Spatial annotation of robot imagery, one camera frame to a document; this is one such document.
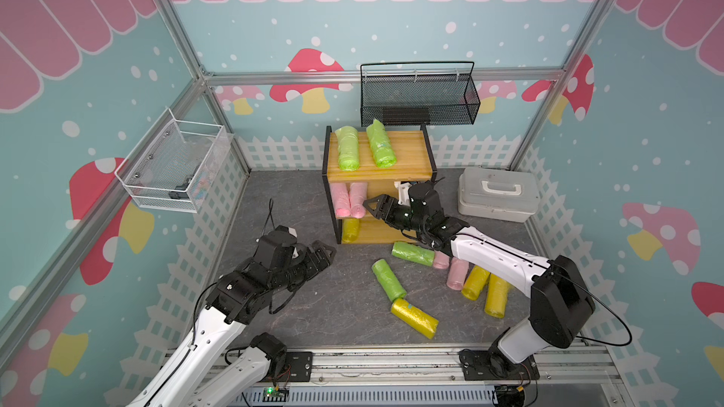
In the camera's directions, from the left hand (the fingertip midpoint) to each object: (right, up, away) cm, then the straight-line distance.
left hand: (326, 265), depth 71 cm
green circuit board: (-14, -34, +2) cm, 37 cm away
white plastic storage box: (+56, +19, +28) cm, 65 cm away
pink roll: (+7, +18, +14) cm, 24 cm away
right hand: (+11, +15, +8) cm, 20 cm away
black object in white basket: (-36, +18, -2) cm, 40 cm away
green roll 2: (+25, -1, +21) cm, 33 cm away
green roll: (+17, -9, +16) cm, 25 cm away
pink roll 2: (+2, +16, +12) cm, 20 cm away
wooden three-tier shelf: (+23, +28, +6) cm, 37 cm away
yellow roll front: (+26, -17, +7) cm, 32 cm away
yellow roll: (+5, +6, +25) cm, 26 cm away
